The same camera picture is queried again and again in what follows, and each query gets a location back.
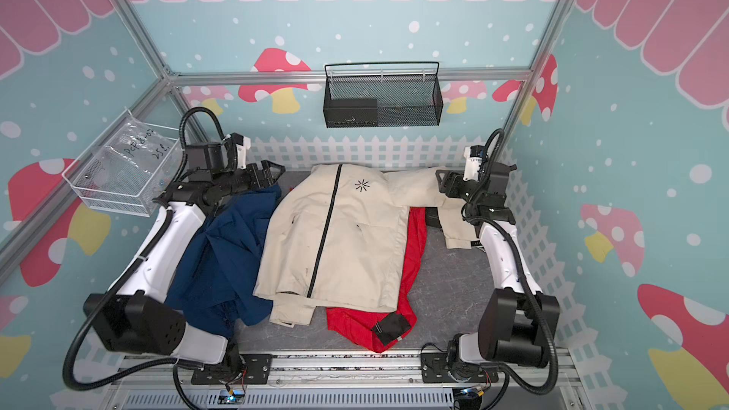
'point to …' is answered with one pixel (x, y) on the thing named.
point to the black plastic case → (432, 217)
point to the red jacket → (380, 331)
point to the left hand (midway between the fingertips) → (273, 176)
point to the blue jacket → (216, 273)
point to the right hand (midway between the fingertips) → (446, 171)
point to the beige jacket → (336, 235)
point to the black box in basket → (352, 112)
